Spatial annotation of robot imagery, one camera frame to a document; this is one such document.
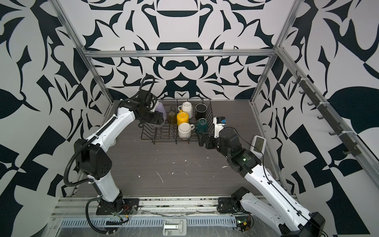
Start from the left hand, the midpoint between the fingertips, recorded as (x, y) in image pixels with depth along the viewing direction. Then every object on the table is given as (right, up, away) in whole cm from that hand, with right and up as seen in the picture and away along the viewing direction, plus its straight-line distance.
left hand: (157, 116), depth 85 cm
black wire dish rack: (+4, -11, +11) cm, 16 cm away
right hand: (+26, -8, -14) cm, 31 cm away
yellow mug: (+14, -1, +10) cm, 17 cm away
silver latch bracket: (+12, -50, -18) cm, 54 cm away
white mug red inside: (+15, -9, +6) cm, 19 cm away
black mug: (+26, +3, +13) cm, 29 cm away
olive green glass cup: (+7, -2, +14) cm, 16 cm away
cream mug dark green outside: (+26, -6, +6) cm, 28 cm away
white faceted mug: (+17, +6, +14) cm, 23 cm away
